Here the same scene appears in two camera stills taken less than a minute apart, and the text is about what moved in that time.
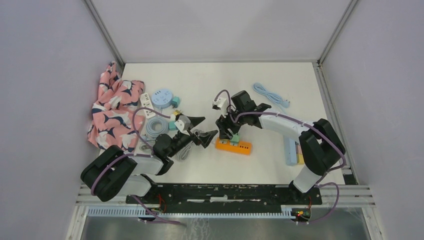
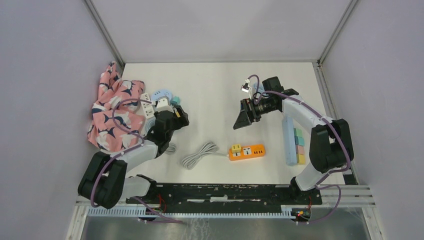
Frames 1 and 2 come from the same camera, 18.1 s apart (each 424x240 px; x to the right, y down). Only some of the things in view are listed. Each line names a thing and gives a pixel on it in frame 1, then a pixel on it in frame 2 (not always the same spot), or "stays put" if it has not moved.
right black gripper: [223, 124] → [248, 114]
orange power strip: [243, 147] → [247, 152]
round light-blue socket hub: [162, 98] stays put
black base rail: [226, 194] stays put
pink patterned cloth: [118, 99] stays put
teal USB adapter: [176, 101] stays put
